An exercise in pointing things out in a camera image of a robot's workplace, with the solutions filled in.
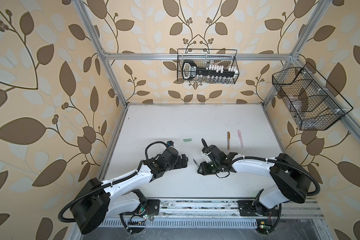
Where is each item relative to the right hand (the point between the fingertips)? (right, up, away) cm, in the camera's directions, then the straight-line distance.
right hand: (200, 173), depth 85 cm
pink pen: (+30, +18, +17) cm, 38 cm away
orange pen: (+21, +19, +17) cm, 33 cm away
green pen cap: (-7, +17, +15) cm, 24 cm away
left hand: (-9, +8, -2) cm, 13 cm away
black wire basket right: (+55, +39, -12) cm, 68 cm away
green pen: (-1, +3, +3) cm, 4 cm away
